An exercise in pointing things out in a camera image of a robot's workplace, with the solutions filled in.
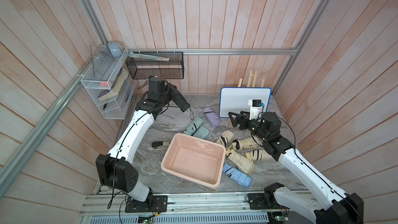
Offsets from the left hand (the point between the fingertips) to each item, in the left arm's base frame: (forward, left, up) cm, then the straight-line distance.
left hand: (176, 90), depth 79 cm
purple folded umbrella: (+4, -21, -28) cm, 36 cm away
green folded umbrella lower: (-8, -14, -29) cm, 33 cm away
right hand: (-11, -30, -4) cm, 32 cm away
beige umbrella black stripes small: (-13, -29, -28) cm, 42 cm away
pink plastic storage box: (-24, -10, -33) cm, 42 cm away
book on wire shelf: (+1, +32, +1) cm, 32 cm away
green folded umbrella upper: (-5, -8, -28) cm, 30 cm away
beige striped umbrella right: (-23, -45, -28) cm, 57 cm away
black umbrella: (-5, -1, 0) cm, 6 cm away
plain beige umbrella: (-29, -36, -26) cm, 53 cm away
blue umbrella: (-36, -34, -27) cm, 57 cm away
